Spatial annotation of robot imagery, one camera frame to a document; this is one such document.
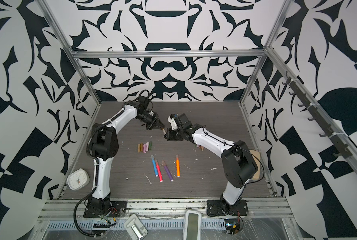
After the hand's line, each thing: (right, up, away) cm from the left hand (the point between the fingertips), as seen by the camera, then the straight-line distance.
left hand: (165, 123), depth 91 cm
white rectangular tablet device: (+14, -44, -24) cm, 52 cm away
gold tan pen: (+17, -8, -31) cm, 37 cm away
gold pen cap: (-17, -15, +3) cm, 23 cm away
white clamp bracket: (-11, -46, -24) cm, 53 cm away
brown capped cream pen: (-1, -3, -2) cm, 4 cm away
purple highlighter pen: (+4, -30, -8) cm, 31 cm away
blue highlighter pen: (-6, -24, -4) cm, 25 cm away
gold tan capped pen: (+17, -8, -31) cm, 36 cm away
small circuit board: (+33, -47, -20) cm, 61 cm away
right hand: (0, -7, -6) cm, 9 cm away
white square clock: (-45, -29, -11) cm, 55 cm away
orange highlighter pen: (+8, -25, -4) cm, 26 cm away
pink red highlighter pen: (-3, -27, -5) cm, 27 cm away
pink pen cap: (-13, -15, +3) cm, 20 cm away
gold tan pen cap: (-15, -15, +4) cm, 22 cm away
